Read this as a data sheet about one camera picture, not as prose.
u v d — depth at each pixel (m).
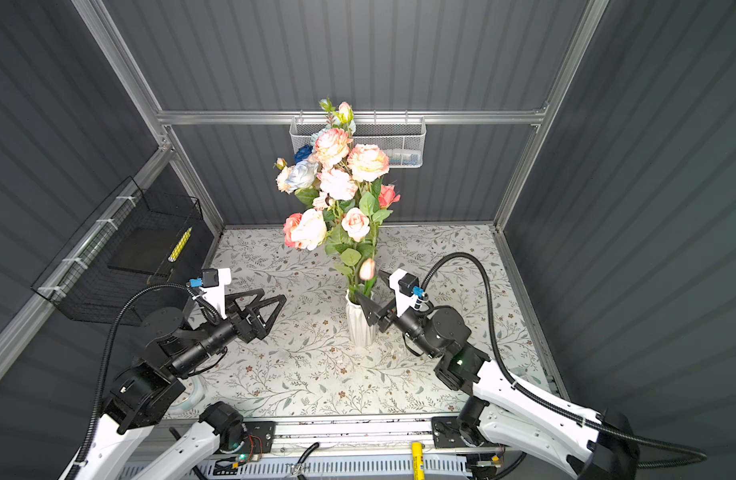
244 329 0.52
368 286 0.67
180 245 0.78
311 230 0.58
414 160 0.90
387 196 0.62
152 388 0.44
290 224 0.64
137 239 0.77
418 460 0.69
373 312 0.56
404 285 0.52
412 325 0.57
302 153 0.80
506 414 0.60
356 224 0.58
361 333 0.81
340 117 0.52
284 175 0.74
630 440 0.42
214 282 0.52
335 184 0.54
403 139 0.83
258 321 0.52
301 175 0.69
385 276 0.64
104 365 0.45
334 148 0.52
